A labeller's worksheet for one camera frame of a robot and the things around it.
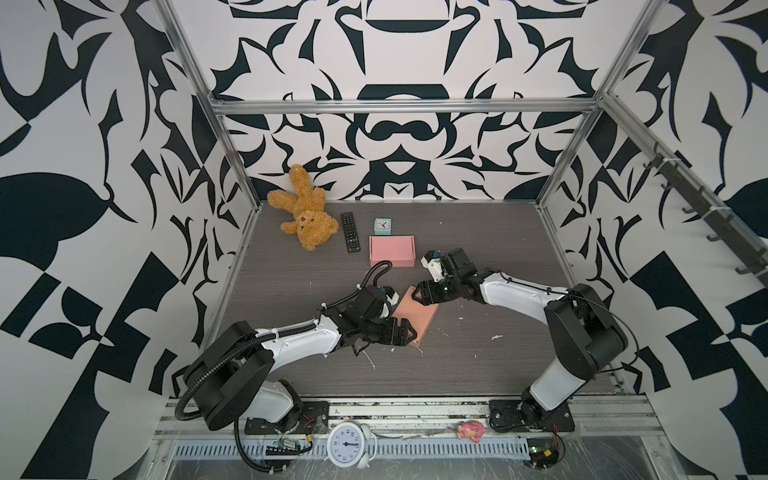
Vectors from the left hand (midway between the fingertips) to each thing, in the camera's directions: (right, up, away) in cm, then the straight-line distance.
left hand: (408, 330), depth 82 cm
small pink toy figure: (+13, -19, -12) cm, 26 cm away
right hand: (+4, +9, +8) cm, 13 cm away
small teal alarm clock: (-7, +29, +29) cm, 42 cm away
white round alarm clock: (-14, -22, -13) cm, 29 cm away
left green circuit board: (-29, -22, -13) cm, 39 cm away
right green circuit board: (+31, -25, -11) cm, 41 cm away
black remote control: (-19, +27, +27) cm, 43 cm away
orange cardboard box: (+3, +2, +5) cm, 6 cm away
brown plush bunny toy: (-30, +28, +20) cm, 46 cm away
